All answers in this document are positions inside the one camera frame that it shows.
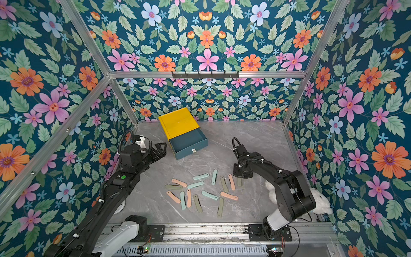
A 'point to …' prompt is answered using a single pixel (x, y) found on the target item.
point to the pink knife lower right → (229, 196)
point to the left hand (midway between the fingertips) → (162, 146)
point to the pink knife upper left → (180, 182)
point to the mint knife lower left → (182, 200)
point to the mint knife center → (195, 184)
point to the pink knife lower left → (175, 199)
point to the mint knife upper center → (201, 176)
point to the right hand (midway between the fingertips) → (241, 173)
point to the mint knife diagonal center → (210, 195)
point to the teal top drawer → (189, 142)
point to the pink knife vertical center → (189, 198)
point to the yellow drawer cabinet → (177, 123)
